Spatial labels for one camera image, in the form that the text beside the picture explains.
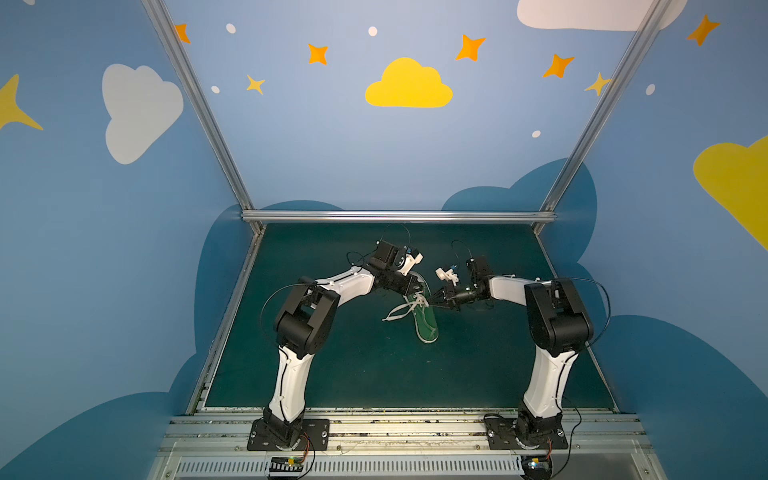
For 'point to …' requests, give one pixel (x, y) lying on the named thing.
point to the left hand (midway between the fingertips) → (420, 284)
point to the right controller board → (536, 467)
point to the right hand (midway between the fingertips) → (429, 301)
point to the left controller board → (286, 466)
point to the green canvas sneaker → (424, 318)
